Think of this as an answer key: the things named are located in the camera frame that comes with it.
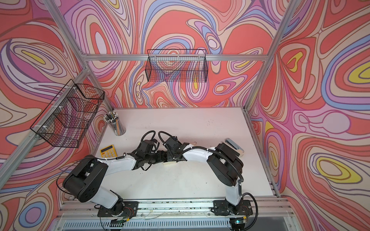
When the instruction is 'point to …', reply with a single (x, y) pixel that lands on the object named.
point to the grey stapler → (230, 142)
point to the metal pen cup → (112, 118)
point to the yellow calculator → (108, 152)
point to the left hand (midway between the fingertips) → (168, 158)
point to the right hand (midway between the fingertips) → (173, 160)
